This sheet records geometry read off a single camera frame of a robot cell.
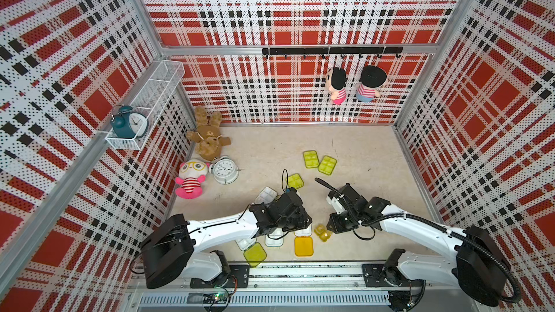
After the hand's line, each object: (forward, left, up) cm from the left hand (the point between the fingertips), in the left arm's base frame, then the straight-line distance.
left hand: (313, 221), depth 79 cm
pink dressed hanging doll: (+54, -12, +23) cm, 59 cm away
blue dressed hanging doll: (+55, -28, +19) cm, 64 cm away
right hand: (-1, -8, -3) cm, 9 cm away
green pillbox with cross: (+20, +6, -7) cm, 22 cm away
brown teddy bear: (+44, +50, 0) cm, 66 cm away
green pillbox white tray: (+30, -10, -8) cm, 33 cm away
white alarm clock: (+25, +39, -5) cm, 47 cm away
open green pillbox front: (-9, +22, -10) cm, 26 cm away
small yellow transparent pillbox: (-2, -4, -7) cm, 8 cm away
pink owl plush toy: (+22, +52, -2) cm, 56 cm away
